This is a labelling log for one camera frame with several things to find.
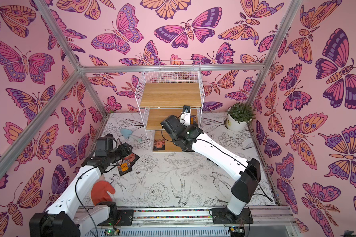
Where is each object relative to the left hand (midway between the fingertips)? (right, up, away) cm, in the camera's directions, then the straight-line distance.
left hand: (129, 147), depth 84 cm
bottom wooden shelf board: (+22, -1, +15) cm, 27 cm away
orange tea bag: (-5, -13, +6) cm, 15 cm away
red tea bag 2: (-2, -9, +10) cm, 13 cm away
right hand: (+30, +12, -9) cm, 33 cm away
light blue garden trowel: (-10, +6, +24) cm, 27 cm away
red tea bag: (+14, 0, +16) cm, 21 cm away
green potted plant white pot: (+66, +19, +9) cm, 69 cm away
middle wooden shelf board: (+14, +18, +1) cm, 23 cm away
